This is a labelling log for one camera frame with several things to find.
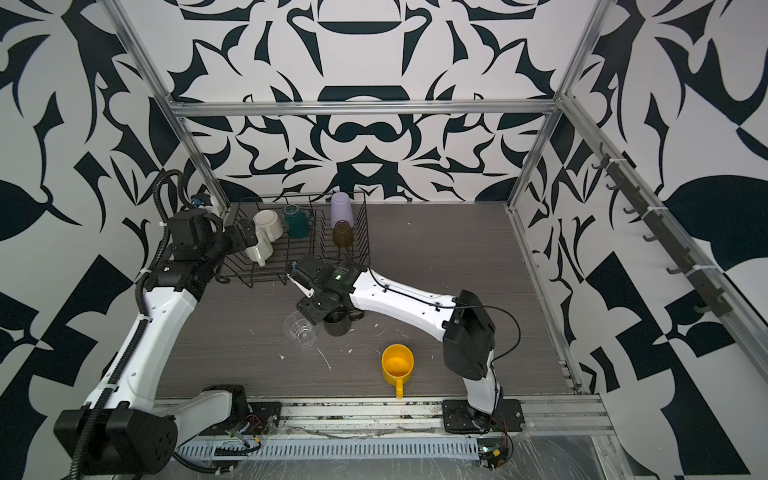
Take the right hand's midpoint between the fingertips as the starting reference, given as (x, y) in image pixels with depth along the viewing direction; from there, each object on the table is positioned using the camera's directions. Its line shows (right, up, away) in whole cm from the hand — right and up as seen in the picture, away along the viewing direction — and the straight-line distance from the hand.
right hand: (311, 300), depth 78 cm
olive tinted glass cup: (+5, +17, +24) cm, 30 cm away
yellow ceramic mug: (+22, -18, +5) cm, 29 cm away
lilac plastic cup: (+4, +25, +25) cm, 36 cm away
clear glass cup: (-6, -11, +10) cm, 16 cm away
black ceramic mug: (+6, -6, +2) cm, 9 cm away
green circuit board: (+44, -34, -7) cm, 56 cm away
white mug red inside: (-20, +22, +24) cm, 38 cm away
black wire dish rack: (-3, +14, +22) cm, 26 cm away
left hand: (-20, +20, -2) cm, 28 cm away
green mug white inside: (-11, +21, +25) cm, 34 cm away
